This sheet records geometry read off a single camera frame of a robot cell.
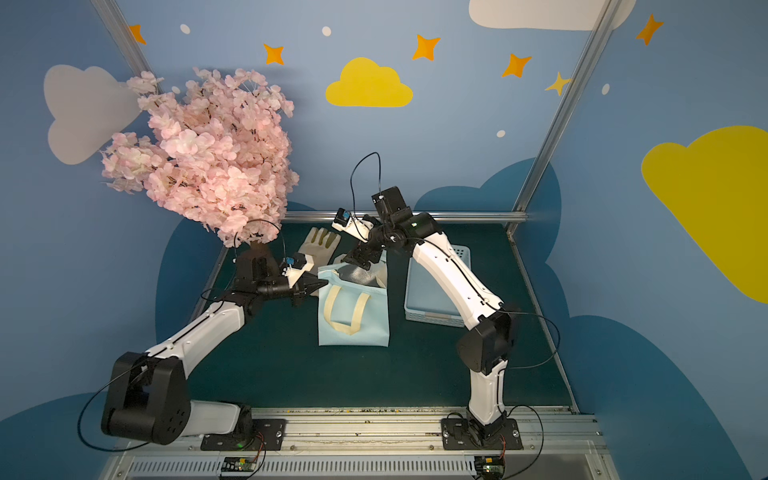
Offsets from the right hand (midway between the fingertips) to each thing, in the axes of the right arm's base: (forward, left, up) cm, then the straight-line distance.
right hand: (358, 238), depth 79 cm
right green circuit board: (-46, -37, -33) cm, 68 cm away
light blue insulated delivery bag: (-15, 0, -8) cm, 17 cm away
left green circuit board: (-49, +26, -30) cm, 63 cm away
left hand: (-6, +9, -9) cm, 14 cm away
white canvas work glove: (+22, +20, -28) cm, 41 cm away
